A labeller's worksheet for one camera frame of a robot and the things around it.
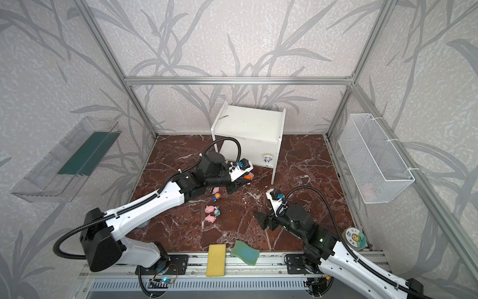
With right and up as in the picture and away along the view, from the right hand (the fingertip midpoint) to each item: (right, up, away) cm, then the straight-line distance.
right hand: (261, 199), depth 73 cm
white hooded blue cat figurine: (+4, +16, +11) cm, 20 cm away
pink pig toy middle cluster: (-24, -8, +13) cm, 28 cm away
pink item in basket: (+42, +3, 0) cm, 42 cm away
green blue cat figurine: (-20, -9, +13) cm, 26 cm away
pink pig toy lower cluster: (-23, -12, +11) cm, 28 cm away
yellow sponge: (-18, -25, +1) cm, 31 cm away
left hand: (-5, +11, 0) cm, 12 cm away
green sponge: (-5, -23, +2) cm, 24 cm away
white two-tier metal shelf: (-1, +27, +4) cm, 27 cm away
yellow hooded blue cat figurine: (-21, -4, +18) cm, 28 cm away
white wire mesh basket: (+38, +13, -13) cm, 42 cm away
